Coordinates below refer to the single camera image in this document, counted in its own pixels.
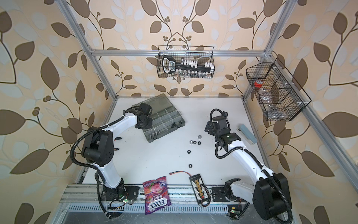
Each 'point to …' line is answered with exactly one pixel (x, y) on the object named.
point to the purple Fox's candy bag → (156, 196)
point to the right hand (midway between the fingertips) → (214, 126)
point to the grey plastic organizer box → (166, 118)
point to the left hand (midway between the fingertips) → (145, 123)
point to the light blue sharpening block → (247, 134)
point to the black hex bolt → (174, 123)
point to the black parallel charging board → (201, 190)
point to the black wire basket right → (277, 100)
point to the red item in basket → (258, 85)
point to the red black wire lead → (172, 172)
